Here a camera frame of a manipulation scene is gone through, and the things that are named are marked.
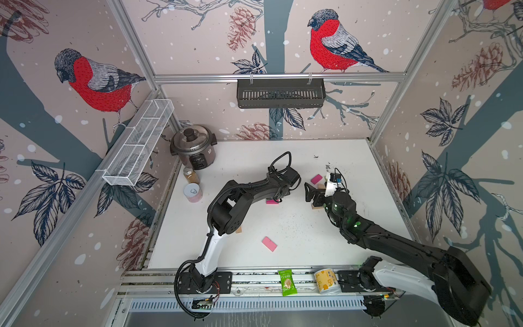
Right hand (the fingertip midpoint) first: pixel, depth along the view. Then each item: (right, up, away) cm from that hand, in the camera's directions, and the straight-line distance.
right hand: (315, 181), depth 82 cm
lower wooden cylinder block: (0, -8, -10) cm, 13 cm away
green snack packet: (-12, -36, -10) cm, 39 cm away
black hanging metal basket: (-13, +43, +22) cm, 50 cm away
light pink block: (-19, -26, +1) cm, 33 cm away
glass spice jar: (-57, +1, +13) cm, 58 cm away
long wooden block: (-32, -22, +5) cm, 40 cm away
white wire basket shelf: (-72, +16, -3) cm, 73 cm away
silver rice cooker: (-54, +16, +11) cm, 58 cm away
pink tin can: (-54, -6, +10) cm, 56 cm away
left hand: (-12, -6, +16) cm, 21 cm away
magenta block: (+5, -1, +19) cm, 20 cm away
